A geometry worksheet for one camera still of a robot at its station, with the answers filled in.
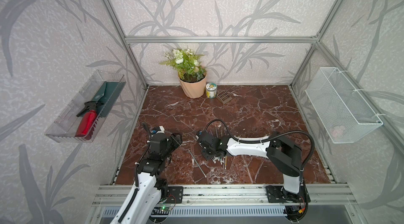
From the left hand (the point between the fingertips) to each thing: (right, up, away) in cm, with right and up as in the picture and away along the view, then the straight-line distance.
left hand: (181, 136), depth 82 cm
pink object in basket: (+74, +4, -11) cm, 75 cm away
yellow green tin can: (+16, +27, +26) cm, 41 cm away
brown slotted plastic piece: (+25, +21, +30) cm, 44 cm away
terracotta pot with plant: (+3, +35, +23) cm, 42 cm away
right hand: (+12, -9, +5) cm, 16 cm away
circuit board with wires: (-6, -31, -12) cm, 33 cm away
